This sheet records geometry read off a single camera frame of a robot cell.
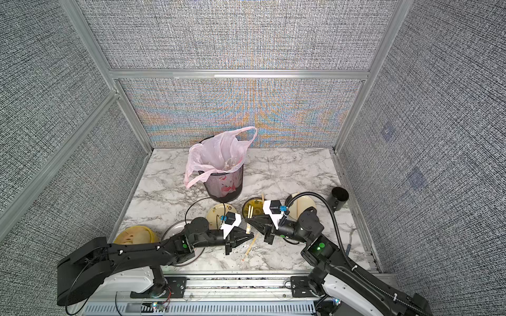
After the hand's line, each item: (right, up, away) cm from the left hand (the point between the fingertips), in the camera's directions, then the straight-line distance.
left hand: (255, 236), depth 68 cm
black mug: (+35, +11, +14) cm, 40 cm away
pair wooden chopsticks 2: (-2, +9, -8) cm, 12 cm away
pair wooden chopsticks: (+4, +9, +29) cm, 30 cm away
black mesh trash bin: (-13, +15, +17) cm, 27 cm away
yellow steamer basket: (-49, -4, +14) cm, 51 cm away
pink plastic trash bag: (-15, +31, +25) cm, 43 cm away
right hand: (-2, +9, -7) cm, 11 cm away
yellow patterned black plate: (+2, +5, +27) cm, 27 cm away
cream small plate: (-18, +1, +26) cm, 32 cm away
